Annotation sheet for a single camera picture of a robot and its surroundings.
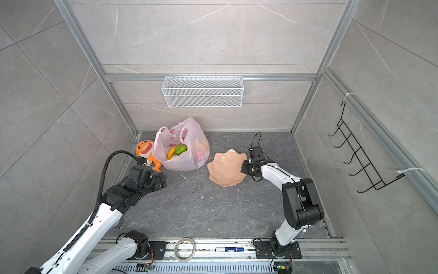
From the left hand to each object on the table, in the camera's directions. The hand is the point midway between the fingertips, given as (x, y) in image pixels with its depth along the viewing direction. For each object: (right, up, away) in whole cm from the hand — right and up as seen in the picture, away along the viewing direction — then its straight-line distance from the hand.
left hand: (158, 175), depth 76 cm
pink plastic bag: (+10, +20, +15) cm, 27 cm away
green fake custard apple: (+3, +12, +27) cm, 30 cm away
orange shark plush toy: (-17, +12, +24) cm, 32 cm away
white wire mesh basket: (+17, +46, +24) cm, 54 cm away
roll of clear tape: (+11, -34, -6) cm, 36 cm away
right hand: (+42, +1, +19) cm, 46 cm away
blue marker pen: (+32, -32, -3) cm, 46 cm away
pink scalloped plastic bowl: (+31, -1, +27) cm, 41 cm away
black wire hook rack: (+84, +1, -15) cm, 86 cm away
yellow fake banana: (-3, +9, +29) cm, 30 cm away
